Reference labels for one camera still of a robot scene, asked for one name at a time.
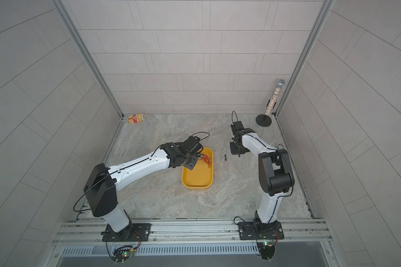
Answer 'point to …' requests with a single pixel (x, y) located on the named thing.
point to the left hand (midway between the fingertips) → (194, 159)
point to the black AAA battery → (225, 157)
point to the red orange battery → (207, 159)
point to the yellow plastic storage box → (200, 177)
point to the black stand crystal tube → (265, 120)
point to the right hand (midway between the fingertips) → (237, 149)
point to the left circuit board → (122, 253)
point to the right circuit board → (267, 249)
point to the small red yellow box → (136, 118)
